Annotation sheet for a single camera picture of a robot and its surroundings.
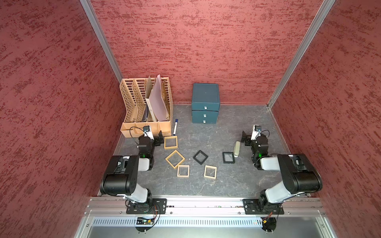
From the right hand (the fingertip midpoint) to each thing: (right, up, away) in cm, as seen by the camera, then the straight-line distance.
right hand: (249, 133), depth 94 cm
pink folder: (-61, +22, 0) cm, 65 cm away
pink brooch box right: (-26, -20, -7) cm, 34 cm away
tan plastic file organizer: (-63, +19, -10) cm, 67 cm away
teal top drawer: (-29, +18, +1) cm, 34 cm away
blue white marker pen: (-50, +4, +12) cm, 52 cm away
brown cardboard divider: (-66, +30, 0) cm, 72 cm away
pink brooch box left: (-43, -24, -11) cm, 50 cm away
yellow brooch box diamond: (-49, -16, -3) cm, 51 cm away
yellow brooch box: (-52, -7, +4) cm, 53 cm away
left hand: (-62, -1, -1) cm, 62 cm away
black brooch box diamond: (-30, -13, -2) cm, 33 cm away
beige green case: (-9, -10, -2) cm, 14 cm away
